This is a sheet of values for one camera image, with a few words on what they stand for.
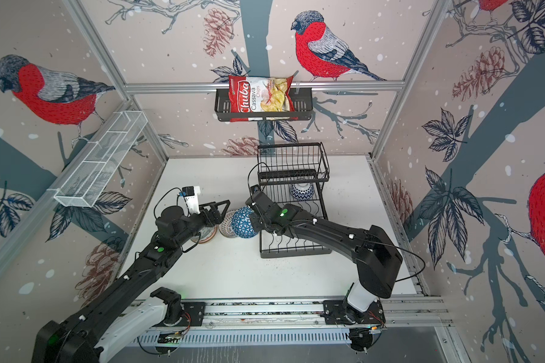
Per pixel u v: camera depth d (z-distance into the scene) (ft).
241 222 2.72
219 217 2.28
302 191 3.21
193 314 2.40
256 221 2.37
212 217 2.24
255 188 2.35
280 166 2.98
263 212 1.97
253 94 2.87
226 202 2.43
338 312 2.40
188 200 2.24
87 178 2.39
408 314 2.44
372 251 1.43
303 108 3.06
